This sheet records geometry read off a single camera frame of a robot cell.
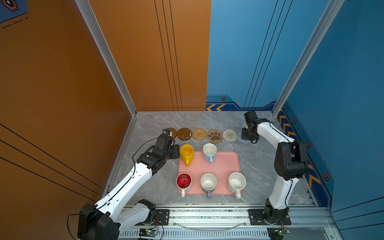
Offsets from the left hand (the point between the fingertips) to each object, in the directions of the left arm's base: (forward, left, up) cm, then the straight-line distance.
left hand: (174, 146), depth 81 cm
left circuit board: (-37, +11, -18) cm, 43 cm away
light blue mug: (+4, -20, -11) cm, 23 cm away
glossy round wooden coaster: (+20, -3, -15) cm, 25 cm away
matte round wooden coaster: (+22, +5, -17) cm, 29 cm away
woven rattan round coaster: (+20, -14, -15) cm, 29 cm away
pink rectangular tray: (-2, -30, -15) cm, 34 cm away
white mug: (-14, -35, -14) cm, 40 cm away
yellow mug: (+4, -6, -13) cm, 15 cm away
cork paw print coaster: (+19, -25, -16) cm, 35 cm away
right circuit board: (-37, -51, -16) cm, 65 cm away
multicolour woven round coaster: (+19, -35, -15) cm, 43 cm away
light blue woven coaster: (+8, -39, -4) cm, 40 cm away
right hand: (+14, -44, -9) cm, 47 cm away
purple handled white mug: (-14, -19, -15) cm, 28 cm away
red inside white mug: (-15, -5, -14) cm, 21 cm away
